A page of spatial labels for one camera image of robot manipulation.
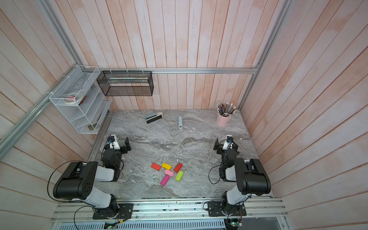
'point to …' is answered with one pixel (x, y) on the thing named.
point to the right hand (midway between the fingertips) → (224, 138)
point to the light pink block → (169, 173)
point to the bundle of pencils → (225, 109)
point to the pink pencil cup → (222, 120)
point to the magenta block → (164, 181)
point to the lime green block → (179, 176)
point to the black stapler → (154, 117)
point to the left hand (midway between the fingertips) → (121, 139)
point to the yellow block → (166, 166)
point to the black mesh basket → (126, 83)
